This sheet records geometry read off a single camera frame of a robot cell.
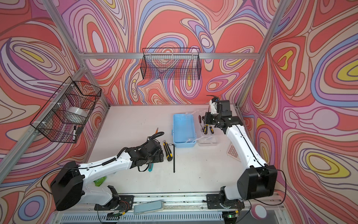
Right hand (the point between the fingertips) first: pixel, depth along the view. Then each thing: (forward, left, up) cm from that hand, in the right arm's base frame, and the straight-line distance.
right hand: (206, 119), depth 82 cm
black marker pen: (-10, +72, +5) cm, 72 cm away
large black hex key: (-13, +21, -21) cm, 32 cm away
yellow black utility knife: (-12, +24, -21) cm, 34 cm away
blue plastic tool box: (+7, +13, -23) cm, 27 cm away
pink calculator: (-12, -18, -21) cm, 30 cm away
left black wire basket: (-4, +75, +12) cm, 76 cm away
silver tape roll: (0, +71, +11) cm, 71 cm away
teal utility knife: (-21, +35, -19) cm, 44 cm away
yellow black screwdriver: (-6, +1, -2) cm, 6 cm away
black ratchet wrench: (+6, +2, -10) cm, 12 cm away
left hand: (-15, +28, -15) cm, 35 cm away
